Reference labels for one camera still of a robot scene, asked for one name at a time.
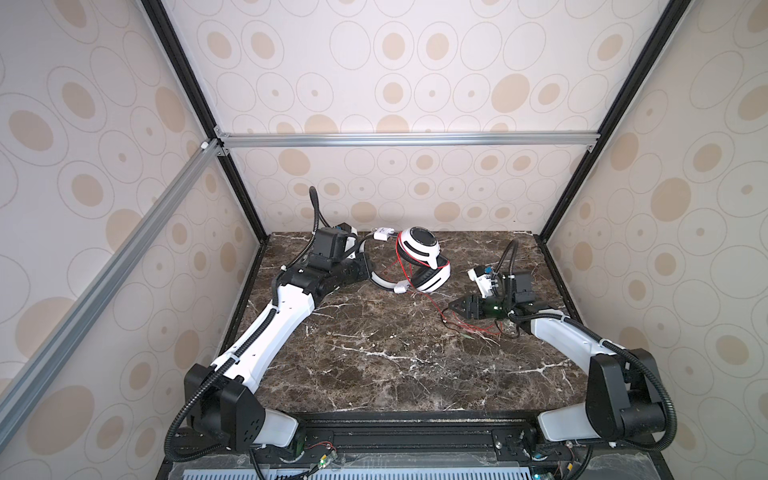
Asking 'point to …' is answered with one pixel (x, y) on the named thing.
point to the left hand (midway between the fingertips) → (384, 260)
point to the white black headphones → (387, 268)
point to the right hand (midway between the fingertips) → (457, 304)
